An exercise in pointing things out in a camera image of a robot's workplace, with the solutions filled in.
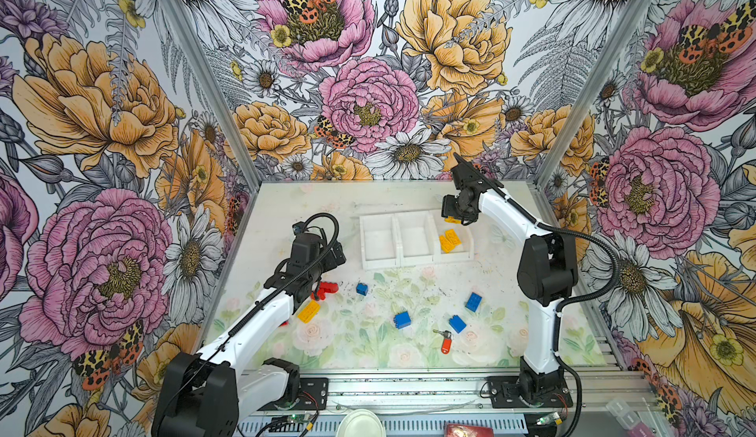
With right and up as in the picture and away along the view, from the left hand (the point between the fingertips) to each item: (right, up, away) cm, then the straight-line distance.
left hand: (327, 258), depth 87 cm
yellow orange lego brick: (+40, +5, +16) cm, 43 cm away
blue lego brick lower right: (+37, -18, -1) cm, 42 cm away
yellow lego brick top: (+37, +2, +15) cm, 40 cm away
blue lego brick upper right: (+43, -13, +1) cm, 45 cm away
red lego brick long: (-1, -10, +5) cm, 11 cm away
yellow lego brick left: (-6, -16, -1) cm, 17 cm away
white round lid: (+11, -38, -13) cm, 42 cm away
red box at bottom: (+35, -35, -20) cm, 54 cm away
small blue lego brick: (+10, -10, +4) cm, 15 cm away
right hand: (+38, +12, +10) cm, 41 cm away
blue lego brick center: (+22, -17, -2) cm, 28 cm away
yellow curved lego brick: (+38, +11, +7) cm, 40 cm away
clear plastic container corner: (+73, -34, -17) cm, 82 cm away
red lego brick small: (-2, -11, +2) cm, 11 cm away
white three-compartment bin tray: (+19, +4, +15) cm, 24 cm away
